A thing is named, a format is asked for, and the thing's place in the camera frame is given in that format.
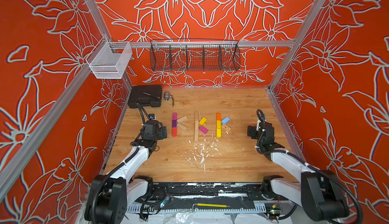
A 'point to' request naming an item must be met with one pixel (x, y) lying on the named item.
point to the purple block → (174, 123)
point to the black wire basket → (194, 55)
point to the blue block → (225, 120)
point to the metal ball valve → (167, 96)
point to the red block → (174, 132)
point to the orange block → (218, 116)
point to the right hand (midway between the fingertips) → (259, 125)
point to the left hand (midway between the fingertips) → (155, 127)
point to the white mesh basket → (109, 60)
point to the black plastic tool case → (146, 96)
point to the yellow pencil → (212, 205)
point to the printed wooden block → (227, 128)
